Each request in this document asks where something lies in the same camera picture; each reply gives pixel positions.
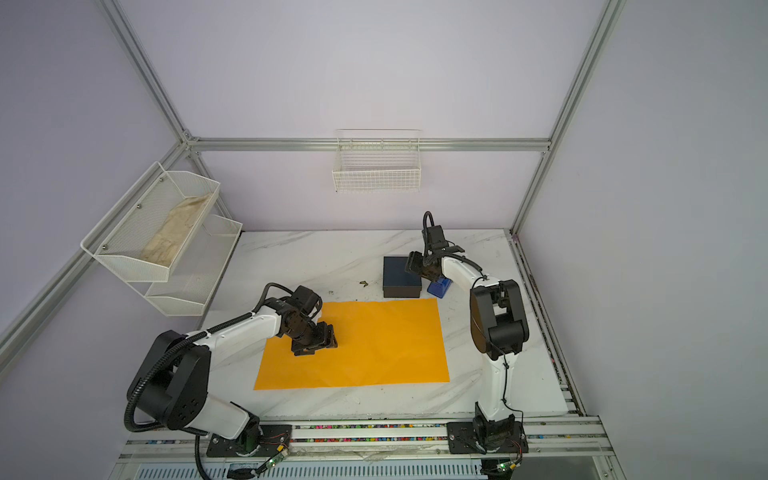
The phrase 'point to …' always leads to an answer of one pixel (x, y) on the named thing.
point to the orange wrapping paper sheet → (378, 342)
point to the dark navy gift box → (397, 282)
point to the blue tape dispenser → (439, 287)
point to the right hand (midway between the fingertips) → (412, 266)
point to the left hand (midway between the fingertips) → (325, 349)
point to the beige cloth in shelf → (162, 247)
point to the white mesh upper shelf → (153, 225)
